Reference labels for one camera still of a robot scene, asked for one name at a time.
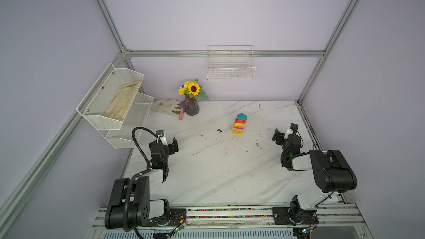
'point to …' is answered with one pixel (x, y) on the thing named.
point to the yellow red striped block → (239, 125)
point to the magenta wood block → (238, 128)
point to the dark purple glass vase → (191, 105)
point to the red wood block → (240, 120)
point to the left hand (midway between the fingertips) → (165, 140)
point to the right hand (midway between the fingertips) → (283, 130)
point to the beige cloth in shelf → (120, 100)
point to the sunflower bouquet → (193, 88)
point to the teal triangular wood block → (242, 116)
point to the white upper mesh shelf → (107, 104)
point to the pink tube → (181, 116)
